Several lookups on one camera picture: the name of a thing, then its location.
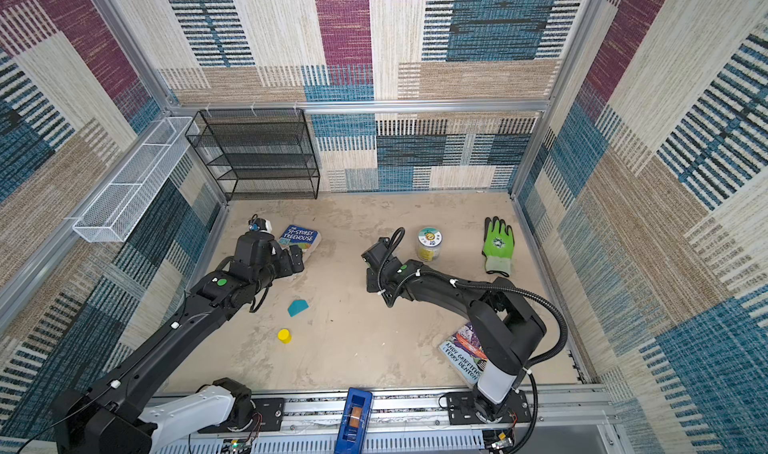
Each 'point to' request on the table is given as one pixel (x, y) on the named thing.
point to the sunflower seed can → (429, 244)
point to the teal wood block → (297, 307)
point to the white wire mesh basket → (156, 151)
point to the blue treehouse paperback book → (307, 239)
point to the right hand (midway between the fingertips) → (378, 282)
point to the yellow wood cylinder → (284, 336)
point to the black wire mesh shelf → (268, 151)
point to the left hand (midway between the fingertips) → (287, 249)
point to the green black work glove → (498, 246)
